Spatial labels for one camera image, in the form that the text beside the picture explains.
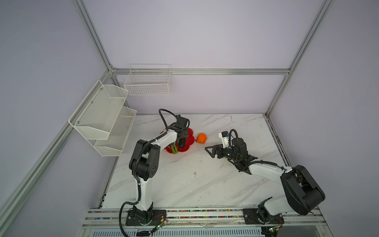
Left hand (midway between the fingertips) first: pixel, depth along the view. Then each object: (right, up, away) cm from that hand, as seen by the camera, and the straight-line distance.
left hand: (182, 132), depth 99 cm
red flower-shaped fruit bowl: (+5, -6, +2) cm, 8 cm away
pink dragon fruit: (-4, -9, -6) cm, 12 cm away
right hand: (+17, -9, -15) cm, 24 cm away
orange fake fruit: (+13, -4, 0) cm, 14 cm away
